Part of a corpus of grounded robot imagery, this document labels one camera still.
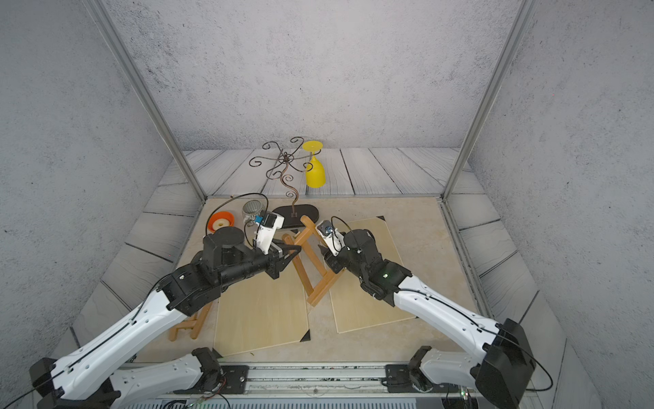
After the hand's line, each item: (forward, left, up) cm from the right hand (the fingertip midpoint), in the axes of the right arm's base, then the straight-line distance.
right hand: (327, 239), depth 74 cm
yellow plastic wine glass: (+32, +6, -1) cm, 33 cm away
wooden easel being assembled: (-8, -1, -8) cm, 11 cm away
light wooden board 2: (-10, -8, -25) cm, 28 cm away
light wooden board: (-12, +23, -26) cm, 36 cm away
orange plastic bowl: (+27, +47, -19) cm, 57 cm away
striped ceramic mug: (+33, +37, -23) cm, 55 cm away
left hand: (-8, +6, +8) cm, 12 cm away
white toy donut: (+24, +47, -21) cm, 56 cm away
